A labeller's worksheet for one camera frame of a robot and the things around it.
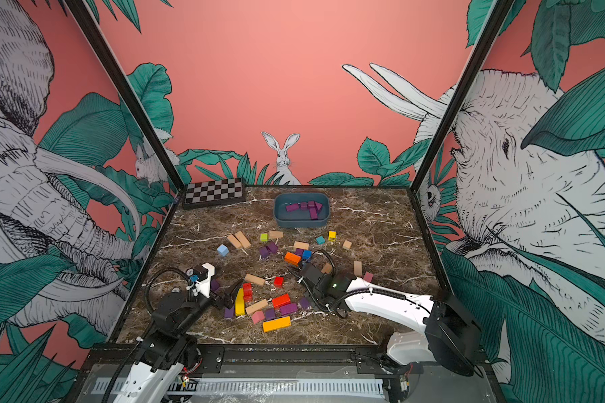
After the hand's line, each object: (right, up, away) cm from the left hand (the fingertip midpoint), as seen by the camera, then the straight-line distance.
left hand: (232, 272), depth 77 cm
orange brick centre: (+18, 0, +18) cm, 25 cm away
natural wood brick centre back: (+21, +5, +22) cm, 31 cm away
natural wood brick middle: (+4, -6, +14) cm, 15 cm away
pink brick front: (+7, -16, +5) cm, 18 cm away
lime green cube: (+5, +8, +25) cm, 26 cm away
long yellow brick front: (+13, -18, +3) cm, 23 cm away
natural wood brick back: (+10, +9, +27) cm, 30 cm away
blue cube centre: (+23, +2, +19) cm, 30 cm away
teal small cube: (+29, +7, +24) cm, 38 cm away
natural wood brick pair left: (-5, +7, +24) cm, 25 cm away
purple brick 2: (+17, -14, +7) cm, 23 cm away
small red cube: (+13, -7, +13) cm, 20 cm away
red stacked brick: (+2, -10, +11) cm, 15 cm away
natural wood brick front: (+6, -13, +7) cm, 16 cm away
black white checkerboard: (-21, +28, +38) cm, 52 cm away
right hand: (+25, -7, +5) cm, 27 cm away
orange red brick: (+14, -13, +10) cm, 22 cm away
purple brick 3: (-3, -15, +5) cm, 16 cm away
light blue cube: (-10, +4, +19) cm, 21 cm away
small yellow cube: (+33, +9, +24) cm, 42 cm away
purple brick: (+26, +20, +34) cm, 47 cm away
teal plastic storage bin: (+21, +20, +34) cm, 44 cm away
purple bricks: (+8, +4, +21) cm, 23 cm away
